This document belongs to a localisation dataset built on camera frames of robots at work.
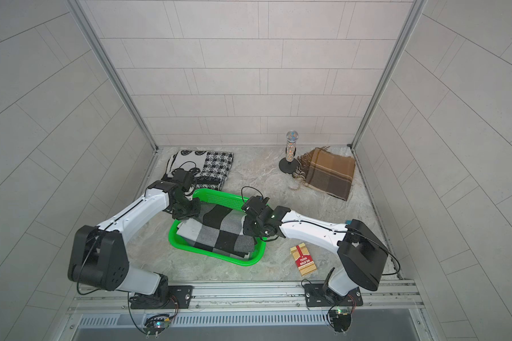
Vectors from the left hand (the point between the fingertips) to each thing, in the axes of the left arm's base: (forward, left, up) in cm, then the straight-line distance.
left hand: (201, 211), depth 87 cm
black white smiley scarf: (+25, +4, 0) cm, 26 cm away
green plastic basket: (+4, -12, 0) cm, 13 cm away
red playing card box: (-17, -41, -4) cm, 44 cm away
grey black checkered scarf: (-8, -8, +2) cm, 12 cm away
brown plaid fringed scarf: (+23, -56, -1) cm, 61 cm away
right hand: (-9, -19, +1) cm, 21 cm away
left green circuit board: (-37, +8, -4) cm, 38 cm away
